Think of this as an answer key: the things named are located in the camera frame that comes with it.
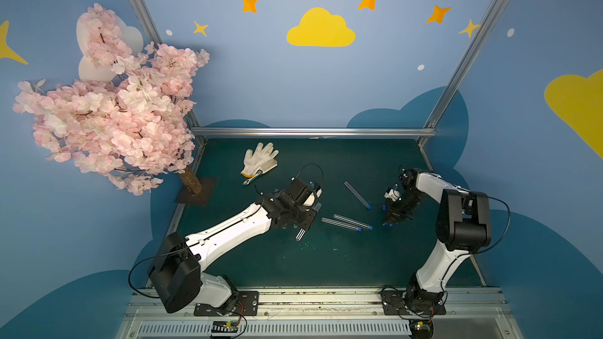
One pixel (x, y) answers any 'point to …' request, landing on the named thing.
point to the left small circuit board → (224, 326)
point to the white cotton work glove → (264, 158)
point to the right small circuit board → (421, 329)
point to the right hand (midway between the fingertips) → (390, 220)
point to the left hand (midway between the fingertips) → (313, 213)
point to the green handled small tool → (248, 180)
